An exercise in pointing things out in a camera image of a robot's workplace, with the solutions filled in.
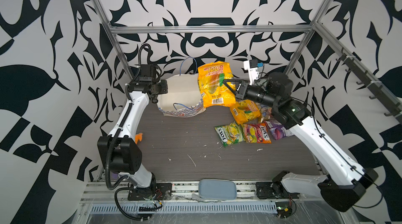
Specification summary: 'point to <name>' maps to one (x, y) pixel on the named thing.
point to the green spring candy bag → (230, 134)
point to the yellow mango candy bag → (244, 110)
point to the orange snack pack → (263, 135)
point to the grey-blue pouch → (216, 189)
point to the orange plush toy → (138, 136)
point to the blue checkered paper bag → (183, 97)
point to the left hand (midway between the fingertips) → (162, 83)
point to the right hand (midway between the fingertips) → (225, 83)
